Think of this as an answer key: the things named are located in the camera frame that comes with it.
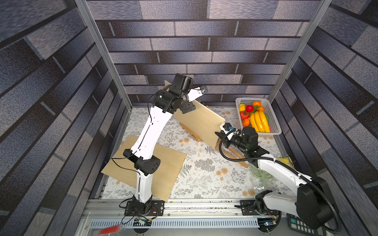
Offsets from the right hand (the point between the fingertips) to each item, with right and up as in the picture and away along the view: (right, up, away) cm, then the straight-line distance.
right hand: (216, 130), depth 81 cm
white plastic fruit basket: (+45, +12, +25) cm, 53 cm away
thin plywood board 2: (-40, -12, -28) cm, 50 cm away
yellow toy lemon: (+25, +16, +30) cm, 42 cm away
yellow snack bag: (+43, -18, +4) cm, 47 cm away
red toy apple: (+29, +15, +26) cm, 42 cm away
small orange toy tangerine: (+25, +4, +22) cm, 34 cm away
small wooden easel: (-12, -5, +15) cm, 20 cm away
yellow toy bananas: (+33, +4, +18) cm, 38 cm away
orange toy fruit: (+37, +19, +30) cm, 51 cm away
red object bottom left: (-54, -48, -12) cm, 73 cm away
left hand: (-17, +20, -10) cm, 28 cm away
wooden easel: (+13, -17, +12) cm, 25 cm away
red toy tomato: (+25, +9, +25) cm, 37 cm away
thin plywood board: (-8, +4, 0) cm, 9 cm away
